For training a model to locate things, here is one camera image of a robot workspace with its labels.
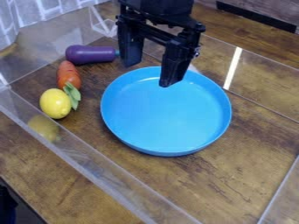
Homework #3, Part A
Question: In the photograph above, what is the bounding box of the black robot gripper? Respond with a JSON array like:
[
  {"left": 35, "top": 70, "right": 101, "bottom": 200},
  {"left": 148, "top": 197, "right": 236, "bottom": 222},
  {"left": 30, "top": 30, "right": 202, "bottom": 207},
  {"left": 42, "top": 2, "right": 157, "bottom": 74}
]
[{"left": 116, "top": 0, "right": 205, "bottom": 88}]

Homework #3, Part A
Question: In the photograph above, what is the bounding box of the orange toy carrot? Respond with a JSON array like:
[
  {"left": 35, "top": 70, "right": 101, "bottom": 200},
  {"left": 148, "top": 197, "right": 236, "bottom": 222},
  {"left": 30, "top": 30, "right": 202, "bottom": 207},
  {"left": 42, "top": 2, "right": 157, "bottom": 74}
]
[{"left": 56, "top": 60, "right": 81, "bottom": 110}]

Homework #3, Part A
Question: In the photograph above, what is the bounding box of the blue round plastic tray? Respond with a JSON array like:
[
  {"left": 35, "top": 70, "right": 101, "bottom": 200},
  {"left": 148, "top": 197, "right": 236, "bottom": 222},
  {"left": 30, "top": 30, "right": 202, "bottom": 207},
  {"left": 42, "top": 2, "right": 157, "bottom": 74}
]
[{"left": 100, "top": 66, "right": 232, "bottom": 157}]

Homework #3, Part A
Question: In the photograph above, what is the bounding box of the purple toy eggplant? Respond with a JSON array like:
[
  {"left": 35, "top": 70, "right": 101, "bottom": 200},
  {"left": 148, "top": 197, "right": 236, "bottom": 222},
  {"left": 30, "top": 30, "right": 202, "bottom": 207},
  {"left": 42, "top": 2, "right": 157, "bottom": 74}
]
[{"left": 65, "top": 45, "right": 118, "bottom": 65}]

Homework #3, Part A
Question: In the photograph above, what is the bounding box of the yellow toy lemon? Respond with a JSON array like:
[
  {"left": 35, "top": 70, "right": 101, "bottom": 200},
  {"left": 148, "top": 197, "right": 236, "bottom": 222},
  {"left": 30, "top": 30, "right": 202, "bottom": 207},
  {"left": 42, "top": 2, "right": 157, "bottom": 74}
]
[{"left": 39, "top": 88, "right": 70, "bottom": 119}]

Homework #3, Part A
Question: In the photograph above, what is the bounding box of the clear acrylic enclosure wall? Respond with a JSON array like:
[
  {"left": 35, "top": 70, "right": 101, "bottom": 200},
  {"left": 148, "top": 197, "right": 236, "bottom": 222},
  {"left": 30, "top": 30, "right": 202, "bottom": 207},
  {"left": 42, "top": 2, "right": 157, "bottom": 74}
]
[{"left": 0, "top": 3, "right": 299, "bottom": 224}]

